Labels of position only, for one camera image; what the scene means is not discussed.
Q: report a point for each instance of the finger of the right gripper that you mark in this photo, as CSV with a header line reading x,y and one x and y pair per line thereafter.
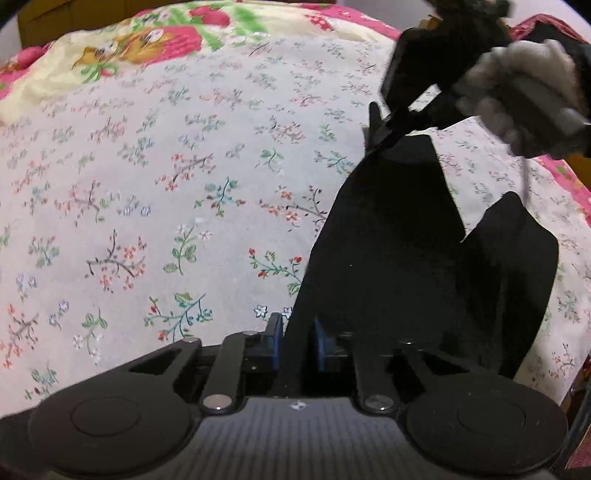
x,y
383,133

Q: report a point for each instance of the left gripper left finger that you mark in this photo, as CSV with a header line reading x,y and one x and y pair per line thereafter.
x,y
270,345

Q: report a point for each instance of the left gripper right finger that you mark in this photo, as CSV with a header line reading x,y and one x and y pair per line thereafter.
x,y
326,344

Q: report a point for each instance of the black pants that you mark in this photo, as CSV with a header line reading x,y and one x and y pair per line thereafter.
x,y
395,265

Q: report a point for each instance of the white gloved right hand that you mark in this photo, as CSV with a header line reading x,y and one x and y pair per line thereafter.
x,y
535,97

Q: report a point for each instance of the white floral cloth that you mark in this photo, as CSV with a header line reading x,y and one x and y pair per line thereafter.
x,y
79,299

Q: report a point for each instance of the pink strawberry cartoon bedsheet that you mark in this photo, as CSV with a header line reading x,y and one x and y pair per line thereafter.
x,y
152,37

